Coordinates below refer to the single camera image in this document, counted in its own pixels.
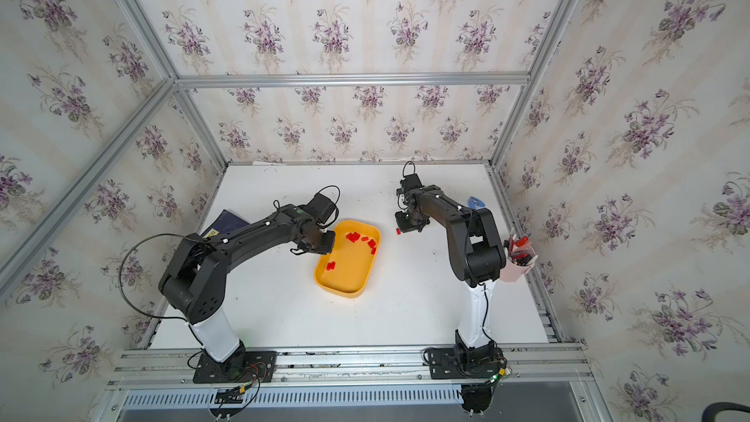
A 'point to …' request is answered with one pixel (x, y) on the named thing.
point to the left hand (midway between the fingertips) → (331, 250)
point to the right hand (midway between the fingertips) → (409, 225)
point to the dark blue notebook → (224, 224)
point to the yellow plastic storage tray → (346, 271)
